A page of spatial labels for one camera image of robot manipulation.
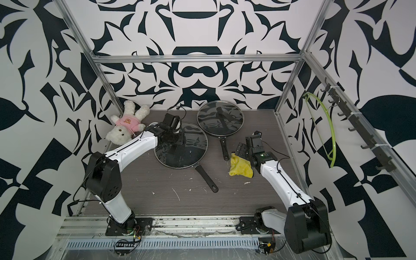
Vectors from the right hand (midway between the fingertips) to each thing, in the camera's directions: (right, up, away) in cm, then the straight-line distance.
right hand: (244, 147), depth 86 cm
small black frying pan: (-9, +1, +6) cm, 11 cm away
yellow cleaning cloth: (-2, -10, +1) cm, 10 cm away
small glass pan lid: (-11, +16, +18) cm, 27 cm away
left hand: (-34, +6, +4) cm, 35 cm away
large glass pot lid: (-28, -3, +1) cm, 28 cm away
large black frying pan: (-20, -14, -7) cm, 25 cm away
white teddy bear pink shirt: (-68, +13, +15) cm, 71 cm away
